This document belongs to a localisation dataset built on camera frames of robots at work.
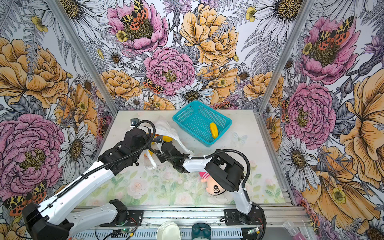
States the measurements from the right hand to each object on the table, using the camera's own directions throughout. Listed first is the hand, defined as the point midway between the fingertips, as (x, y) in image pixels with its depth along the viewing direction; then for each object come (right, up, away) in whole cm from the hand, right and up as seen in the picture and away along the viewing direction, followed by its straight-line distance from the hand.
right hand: (160, 150), depth 89 cm
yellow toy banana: (+33, +11, +15) cm, 38 cm away
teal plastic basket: (+20, +18, +26) cm, 38 cm away
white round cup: (+8, -34, -18) cm, 40 cm away
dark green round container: (+23, -29, -26) cm, 45 cm away
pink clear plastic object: (+65, -33, -20) cm, 76 cm away
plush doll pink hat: (+32, -20, -12) cm, 39 cm away
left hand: (-5, +8, -13) cm, 17 cm away
